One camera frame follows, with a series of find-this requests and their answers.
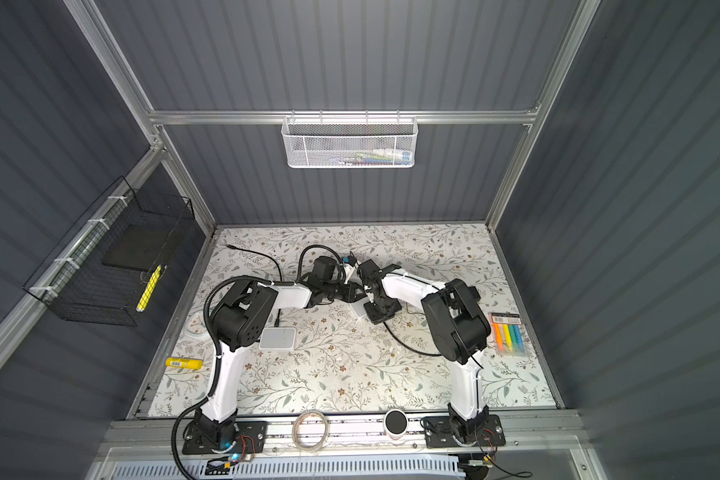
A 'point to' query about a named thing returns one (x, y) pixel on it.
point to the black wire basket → (101, 271)
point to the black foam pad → (140, 247)
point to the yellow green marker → (142, 301)
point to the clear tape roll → (295, 428)
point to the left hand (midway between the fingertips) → (371, 295)
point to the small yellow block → (188, 363)
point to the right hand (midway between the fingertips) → (383, 317)
